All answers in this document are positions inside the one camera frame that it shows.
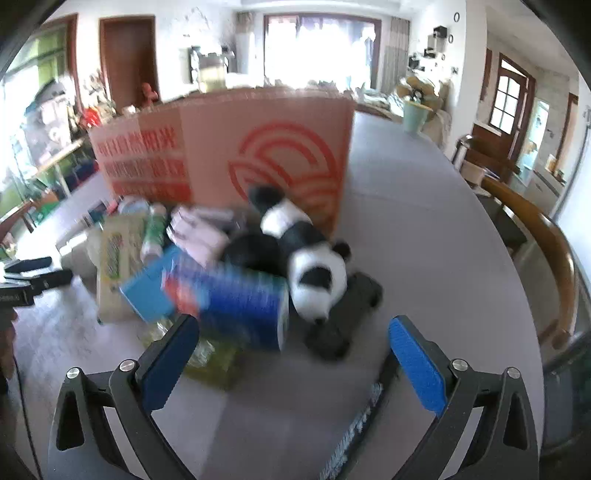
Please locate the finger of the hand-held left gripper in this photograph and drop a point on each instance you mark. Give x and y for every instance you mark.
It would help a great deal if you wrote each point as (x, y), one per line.
(30, 264)
(53, 279)

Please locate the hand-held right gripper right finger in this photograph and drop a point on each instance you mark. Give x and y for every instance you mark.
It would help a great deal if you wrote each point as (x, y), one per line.
(415, 364)

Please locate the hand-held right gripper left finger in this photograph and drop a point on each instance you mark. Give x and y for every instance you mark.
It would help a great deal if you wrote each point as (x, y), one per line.
(171, 362)

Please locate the printed cardboard box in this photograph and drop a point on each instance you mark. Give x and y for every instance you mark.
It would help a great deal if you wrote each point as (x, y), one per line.
(207, 138)

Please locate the grey desktop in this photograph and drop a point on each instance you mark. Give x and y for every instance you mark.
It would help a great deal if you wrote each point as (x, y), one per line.
(415, 230)

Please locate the grey small box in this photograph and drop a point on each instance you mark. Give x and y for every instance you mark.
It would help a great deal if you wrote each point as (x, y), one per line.
(78, 254)

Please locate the light blue box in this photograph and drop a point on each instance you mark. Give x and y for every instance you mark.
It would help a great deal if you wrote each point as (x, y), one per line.
(147, 290)

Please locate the black remote control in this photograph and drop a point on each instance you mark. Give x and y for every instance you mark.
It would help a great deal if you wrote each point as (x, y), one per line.
(341, 323)

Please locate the blue and white can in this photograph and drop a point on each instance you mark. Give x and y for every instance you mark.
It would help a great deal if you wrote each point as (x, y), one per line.
(240, 304)

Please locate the green and white bottle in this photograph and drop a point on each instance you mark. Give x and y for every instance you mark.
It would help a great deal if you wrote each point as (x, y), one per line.
(153, 235)

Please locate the pink and white packets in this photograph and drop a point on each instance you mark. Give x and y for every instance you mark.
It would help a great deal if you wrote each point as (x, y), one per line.
(198, 240)

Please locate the cluttered wooden shelf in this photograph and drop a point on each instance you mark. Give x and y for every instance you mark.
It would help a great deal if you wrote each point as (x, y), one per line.
(51, 138)

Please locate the panda plush toy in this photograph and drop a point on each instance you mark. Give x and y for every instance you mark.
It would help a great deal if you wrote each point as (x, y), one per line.
(318, 272)

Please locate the light wooden chair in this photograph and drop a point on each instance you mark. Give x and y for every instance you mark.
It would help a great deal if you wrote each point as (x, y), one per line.
(549, 249)

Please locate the red figurine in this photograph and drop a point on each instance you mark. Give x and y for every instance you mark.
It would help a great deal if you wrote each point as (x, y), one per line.
(148, 93)

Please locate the brown wooden door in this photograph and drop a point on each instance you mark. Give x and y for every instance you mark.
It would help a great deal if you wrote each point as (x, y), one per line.
(129, 60)

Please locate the standing fan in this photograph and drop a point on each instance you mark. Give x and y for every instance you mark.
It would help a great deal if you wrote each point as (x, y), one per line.
(418, 90)

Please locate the brown door with panes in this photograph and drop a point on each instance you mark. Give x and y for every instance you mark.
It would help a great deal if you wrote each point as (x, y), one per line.
(505, 101)

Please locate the beige curtain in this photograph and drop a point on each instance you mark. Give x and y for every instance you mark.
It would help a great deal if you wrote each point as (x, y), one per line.
(395, 55)

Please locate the large window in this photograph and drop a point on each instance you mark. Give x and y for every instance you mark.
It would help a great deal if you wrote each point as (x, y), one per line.
(323, 46)

